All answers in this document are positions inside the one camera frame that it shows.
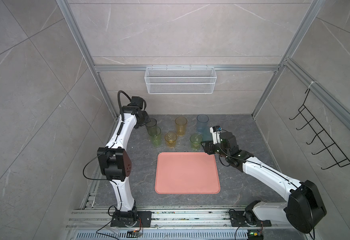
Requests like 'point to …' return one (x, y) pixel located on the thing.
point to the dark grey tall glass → (153, 123)
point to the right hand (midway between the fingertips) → (204, 141)
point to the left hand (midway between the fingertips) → (144, 118)
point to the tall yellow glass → (181, 123)
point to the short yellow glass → (170, 138)
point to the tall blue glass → (202, 120)
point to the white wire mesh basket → (180, 80)
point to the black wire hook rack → (339, 157)
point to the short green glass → (195, 140)
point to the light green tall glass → (154, 133)
